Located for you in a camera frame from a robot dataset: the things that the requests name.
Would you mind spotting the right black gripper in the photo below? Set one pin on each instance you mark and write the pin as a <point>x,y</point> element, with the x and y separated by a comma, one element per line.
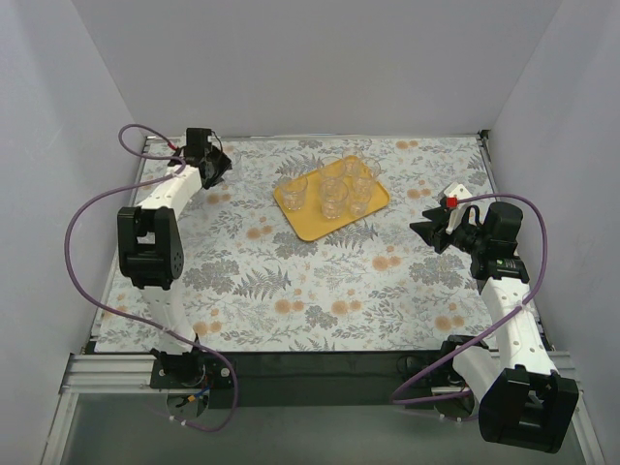
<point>443,231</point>

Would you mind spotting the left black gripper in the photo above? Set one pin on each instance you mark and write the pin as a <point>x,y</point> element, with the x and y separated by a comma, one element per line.
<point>213,165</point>

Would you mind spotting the small clear glass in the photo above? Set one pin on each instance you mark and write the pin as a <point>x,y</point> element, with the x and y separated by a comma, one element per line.
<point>359,201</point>
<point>351,157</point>

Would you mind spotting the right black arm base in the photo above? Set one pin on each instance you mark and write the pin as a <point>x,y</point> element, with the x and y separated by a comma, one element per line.
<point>442,381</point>

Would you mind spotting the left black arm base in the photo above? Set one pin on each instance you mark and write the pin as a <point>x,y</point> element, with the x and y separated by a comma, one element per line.
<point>213,375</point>

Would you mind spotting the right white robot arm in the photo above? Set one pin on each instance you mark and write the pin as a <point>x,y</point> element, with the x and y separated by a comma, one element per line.
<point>523,400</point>

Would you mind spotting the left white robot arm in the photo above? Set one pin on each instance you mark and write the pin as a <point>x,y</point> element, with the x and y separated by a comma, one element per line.
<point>150,250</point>

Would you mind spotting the yellow plastic tray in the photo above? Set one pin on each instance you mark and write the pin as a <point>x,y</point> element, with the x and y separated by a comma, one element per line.
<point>309,223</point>

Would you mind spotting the floral patterned table mat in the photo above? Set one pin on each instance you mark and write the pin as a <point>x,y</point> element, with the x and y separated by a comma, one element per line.
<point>250,284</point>

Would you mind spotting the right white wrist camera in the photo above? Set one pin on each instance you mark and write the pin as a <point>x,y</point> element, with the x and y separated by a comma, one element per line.
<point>455,196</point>

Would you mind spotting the aluminium frame rail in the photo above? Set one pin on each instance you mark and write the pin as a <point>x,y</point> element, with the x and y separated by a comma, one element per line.
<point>133,373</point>

